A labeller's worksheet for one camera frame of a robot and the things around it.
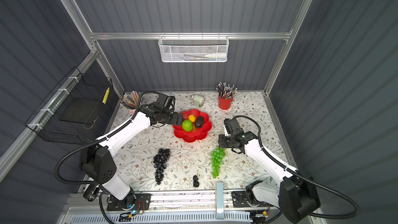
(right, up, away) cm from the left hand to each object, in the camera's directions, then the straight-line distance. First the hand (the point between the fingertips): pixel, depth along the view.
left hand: (176, 118), depth 86 cm
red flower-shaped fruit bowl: (+10, -7, +13) cm, 18 cm away
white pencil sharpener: (+11, +11, +23) cm, 27 cm away
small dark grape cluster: (+11, -32, -9) cm, 35 cm away
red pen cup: (+31, +9, +30) cm, 44 cm away
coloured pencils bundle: (-33, +10, +14) cm, 37 cm away
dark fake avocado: (+12, -3, +12) cm, 18 cm away
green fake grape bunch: (+23, -20, -2) cm, 31 cm away
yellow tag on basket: (-38, +13, -3) cm, 40 cm away
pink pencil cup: (-30, +4, +12) cm, 33 cm away
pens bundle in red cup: (+30, +16, +11) cm, 36 cm away
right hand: (+27, -13, -1) cm, 30 cm away
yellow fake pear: (+8, -1, +13) cm, 15 cm away
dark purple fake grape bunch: (-8, -23, -4) cm, 25 cm away
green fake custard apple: (+5, -5, +8) cm, 10 cm away
